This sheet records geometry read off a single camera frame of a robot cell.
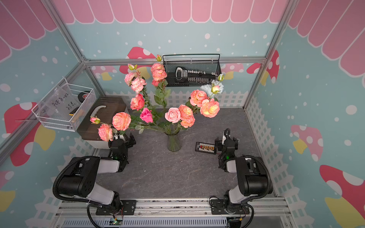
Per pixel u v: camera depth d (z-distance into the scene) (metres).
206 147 0.95
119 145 0.71
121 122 0.55
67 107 0.71
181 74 0.89
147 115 0.57
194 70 0.92
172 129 0.81
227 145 0.70
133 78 0.69
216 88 0.53
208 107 0.53
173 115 0.57
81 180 0.45
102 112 0.90
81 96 0.80
